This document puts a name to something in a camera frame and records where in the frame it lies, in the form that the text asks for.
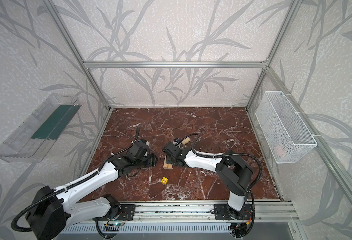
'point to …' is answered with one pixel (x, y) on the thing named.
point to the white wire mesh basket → (288, 139)
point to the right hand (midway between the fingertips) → (169, 153)
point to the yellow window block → (164, 180)
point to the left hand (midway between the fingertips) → (156, 155)
